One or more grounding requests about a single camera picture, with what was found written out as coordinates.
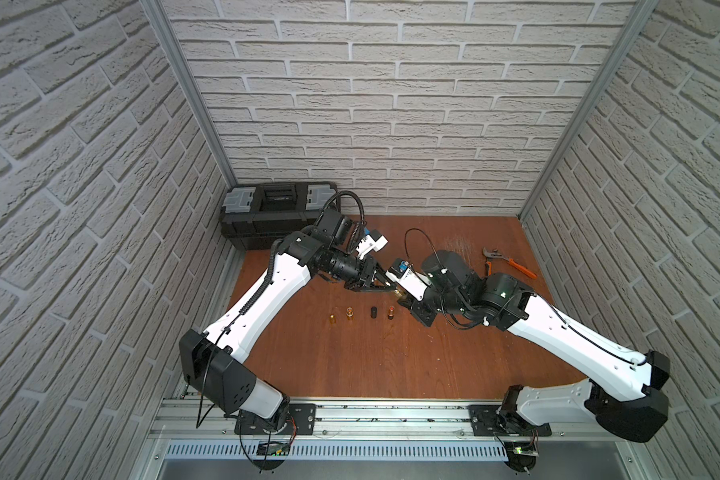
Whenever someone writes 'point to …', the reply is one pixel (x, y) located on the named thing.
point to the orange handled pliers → (495, 254)
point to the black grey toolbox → (257, 215)
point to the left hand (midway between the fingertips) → (395, 284)
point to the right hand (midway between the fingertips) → (408, 294)
